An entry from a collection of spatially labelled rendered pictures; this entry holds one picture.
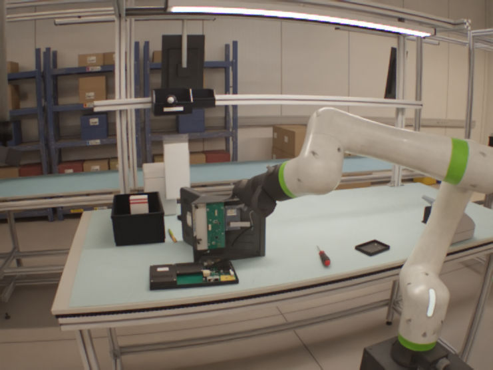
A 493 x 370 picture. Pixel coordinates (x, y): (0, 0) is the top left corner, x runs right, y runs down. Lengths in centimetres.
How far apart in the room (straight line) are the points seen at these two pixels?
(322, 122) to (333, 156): 9
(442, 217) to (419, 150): 30
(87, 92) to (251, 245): 377
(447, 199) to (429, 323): 36
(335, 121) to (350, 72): 527
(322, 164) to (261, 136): 475
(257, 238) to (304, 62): 468
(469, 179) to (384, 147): 23
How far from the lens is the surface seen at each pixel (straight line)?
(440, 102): 749
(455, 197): 116
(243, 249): 131
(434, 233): 119
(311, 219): 168
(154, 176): 168
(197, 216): 122
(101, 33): 530
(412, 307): 109
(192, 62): 298
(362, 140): 92
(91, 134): 478
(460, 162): 95
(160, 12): 181
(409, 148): 93
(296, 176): 86
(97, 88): 476
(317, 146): 86
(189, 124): 483
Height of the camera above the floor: 155
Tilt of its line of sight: 14 degrees down
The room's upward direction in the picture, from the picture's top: straight up
